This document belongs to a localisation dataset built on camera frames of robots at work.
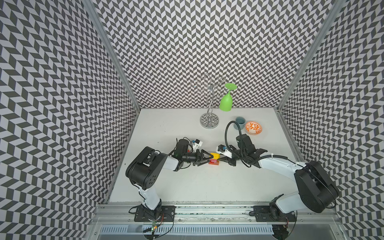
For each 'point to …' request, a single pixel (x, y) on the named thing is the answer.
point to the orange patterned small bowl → (253, 127)
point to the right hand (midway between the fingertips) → (220, 156)
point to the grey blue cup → (241, 121)
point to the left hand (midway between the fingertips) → (211, 160)
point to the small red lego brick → (212, 161)
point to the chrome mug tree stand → (209, 120)
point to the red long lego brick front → (217, 164)
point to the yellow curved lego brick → (216, 155)
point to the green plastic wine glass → (226, 102)
